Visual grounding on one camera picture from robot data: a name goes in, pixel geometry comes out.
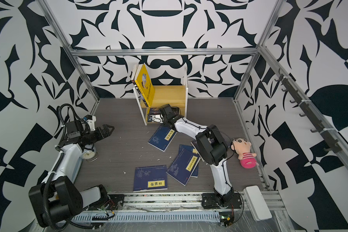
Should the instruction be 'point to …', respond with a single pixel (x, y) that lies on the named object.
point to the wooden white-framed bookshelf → (175, 96)
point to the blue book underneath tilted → (193, 149)
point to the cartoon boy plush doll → (241, 147)
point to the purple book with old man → (155, 111)
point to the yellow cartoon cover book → (145, 84)
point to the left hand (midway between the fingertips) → (106, 128)
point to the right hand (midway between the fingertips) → (164, 110)
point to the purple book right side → (195, 145)
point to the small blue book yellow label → (162, 137)
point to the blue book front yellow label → (150, 178)
